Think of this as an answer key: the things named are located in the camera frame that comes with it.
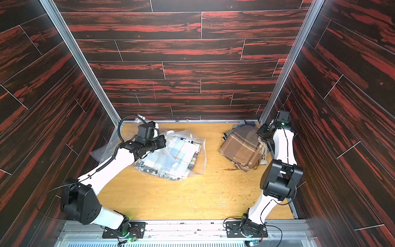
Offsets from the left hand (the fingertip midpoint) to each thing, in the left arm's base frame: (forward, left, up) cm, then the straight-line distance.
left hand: (168, 140), depth 85 cm
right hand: (+7, -56, -1) cm, 56 cm away
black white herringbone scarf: (+16, -35, -13) cm, 40 cm away
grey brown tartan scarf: (-6, -13, -16) cm, 21 cm away
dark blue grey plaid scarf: (+31, -51, -15) cm, 62 cm away
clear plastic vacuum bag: (-6, -18, -19) cm, 27 cm away
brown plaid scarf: (+1, -45, -9) cm, 46 cm away
